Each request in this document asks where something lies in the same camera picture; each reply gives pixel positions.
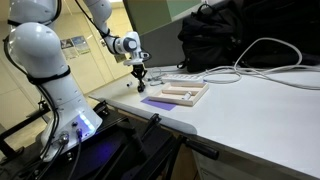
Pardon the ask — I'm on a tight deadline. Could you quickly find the thin white cable bundle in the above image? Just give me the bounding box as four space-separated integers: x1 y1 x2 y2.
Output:
145 68 168 87

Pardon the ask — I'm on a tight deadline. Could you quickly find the black backpack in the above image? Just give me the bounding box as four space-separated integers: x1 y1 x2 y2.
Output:
239 0 320 68
176 3 246 74

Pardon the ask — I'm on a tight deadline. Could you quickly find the white power strip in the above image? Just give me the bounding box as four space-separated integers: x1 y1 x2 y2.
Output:
160 73 205 85

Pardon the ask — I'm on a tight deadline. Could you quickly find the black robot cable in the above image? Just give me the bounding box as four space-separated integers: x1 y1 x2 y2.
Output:
2 33 73 180

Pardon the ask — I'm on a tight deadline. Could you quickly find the purple paper sheet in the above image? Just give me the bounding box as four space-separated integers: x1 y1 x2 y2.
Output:
140 96 178 112

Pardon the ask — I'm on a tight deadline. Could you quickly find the wall poster with grey picture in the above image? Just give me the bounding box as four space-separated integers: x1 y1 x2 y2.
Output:
60 38 80 61

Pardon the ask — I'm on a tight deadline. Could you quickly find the black table clamp handle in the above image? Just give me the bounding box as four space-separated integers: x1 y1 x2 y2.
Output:
184 137 221 161

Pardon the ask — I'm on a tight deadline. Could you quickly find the grey desk partition panel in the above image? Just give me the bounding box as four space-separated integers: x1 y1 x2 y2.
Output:
139 28 188 70

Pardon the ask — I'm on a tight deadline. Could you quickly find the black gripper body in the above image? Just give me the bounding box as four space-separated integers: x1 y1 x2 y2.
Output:
130 64 148 80

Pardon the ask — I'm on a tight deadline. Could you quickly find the black robot mounting stand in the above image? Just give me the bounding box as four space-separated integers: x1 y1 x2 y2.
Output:
0 99 188 180

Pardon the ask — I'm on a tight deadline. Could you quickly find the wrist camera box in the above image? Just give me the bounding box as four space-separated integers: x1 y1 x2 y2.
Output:
139 49 152 63

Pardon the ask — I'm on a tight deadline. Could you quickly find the thick white power cable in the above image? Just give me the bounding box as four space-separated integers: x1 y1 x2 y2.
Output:
199 36 320 91

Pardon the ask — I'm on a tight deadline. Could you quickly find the shallow wooden tray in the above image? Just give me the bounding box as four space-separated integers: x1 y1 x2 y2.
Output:
147 81 210 108

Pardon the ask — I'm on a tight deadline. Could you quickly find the wall poster with blue picture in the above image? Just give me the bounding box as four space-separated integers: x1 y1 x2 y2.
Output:
71 35 92 56

